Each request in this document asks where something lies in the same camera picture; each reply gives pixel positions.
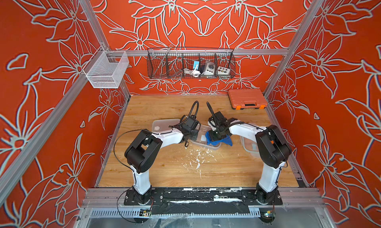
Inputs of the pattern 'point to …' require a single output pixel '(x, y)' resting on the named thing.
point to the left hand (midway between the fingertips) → (194, 131)
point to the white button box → (223, 71)
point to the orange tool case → (242, 99)
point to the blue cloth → (226, 140)
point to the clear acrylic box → (105, 69)
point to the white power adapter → (210, 68)
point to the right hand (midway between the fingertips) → (207, 138)
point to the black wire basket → (185, 63)
